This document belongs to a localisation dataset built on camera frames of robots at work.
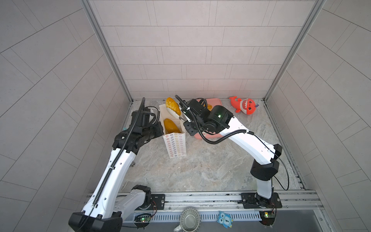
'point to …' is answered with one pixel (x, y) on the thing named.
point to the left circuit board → (142, 218)
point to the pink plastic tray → (213, 102)
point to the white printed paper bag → (176, 143)
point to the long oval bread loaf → (170, 127)
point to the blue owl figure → (225, 219)
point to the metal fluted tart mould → (190, 220)
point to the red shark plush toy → (248, 106)
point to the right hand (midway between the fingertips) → (187, 125)
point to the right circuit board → (268, 217)
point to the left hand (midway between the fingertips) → (167, 125)
